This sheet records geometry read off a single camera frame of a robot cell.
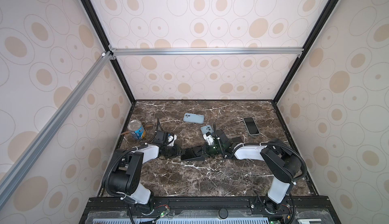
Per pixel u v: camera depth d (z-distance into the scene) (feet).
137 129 3.00
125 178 1.45
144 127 3.38
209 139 2.77
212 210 2.39
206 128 3.32
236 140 3.19
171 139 2.73
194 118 3.61
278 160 1.59
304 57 3.02
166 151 2.61
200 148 2.68
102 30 2.68
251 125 3.47
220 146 2.34
